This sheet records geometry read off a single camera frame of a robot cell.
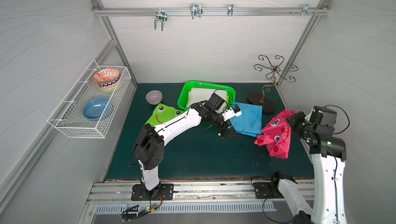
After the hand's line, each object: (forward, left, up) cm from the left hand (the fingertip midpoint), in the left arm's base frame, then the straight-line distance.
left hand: (234, 129), depth 75 cm
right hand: (+2, -24, +10) cm, 26 cm away
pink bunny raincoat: (-1, -21, -2) cm, 21 cm away
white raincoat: (+35, +20, -14) cm, 43 cm away
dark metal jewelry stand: (+31, -28, -17) cm, 45 cm away
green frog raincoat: (+20, +43, -16) cm, 50 cm away
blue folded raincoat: (+15, -14, -17) cm, 27 cm away
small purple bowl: (+33, +51, -14) cm, 62 cm away
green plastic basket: (+29, +30, -12) cm, 43 cm away
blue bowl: (+1, +64, +14) cm, 65 cm away
